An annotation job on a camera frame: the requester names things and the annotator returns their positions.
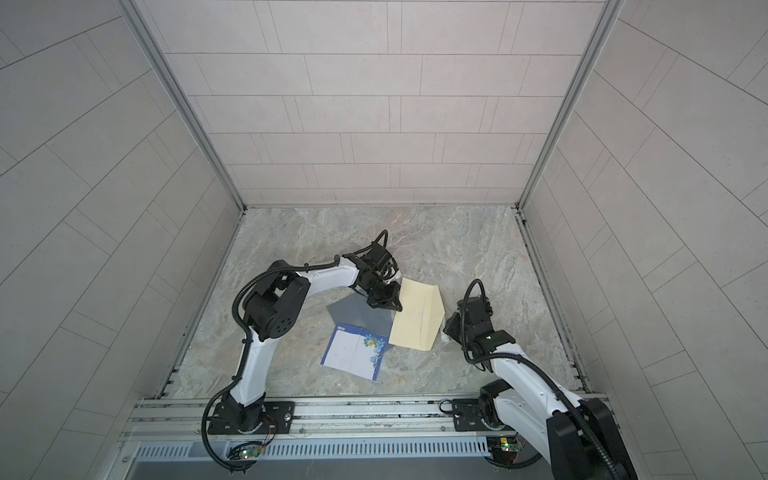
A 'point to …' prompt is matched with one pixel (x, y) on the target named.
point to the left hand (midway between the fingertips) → (409, 303)
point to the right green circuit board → (512, 444)
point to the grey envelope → (355, 311)
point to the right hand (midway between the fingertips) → (447, 325)
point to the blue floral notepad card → (355, 350)
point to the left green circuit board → (249, 452)
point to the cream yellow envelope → (423, 311)
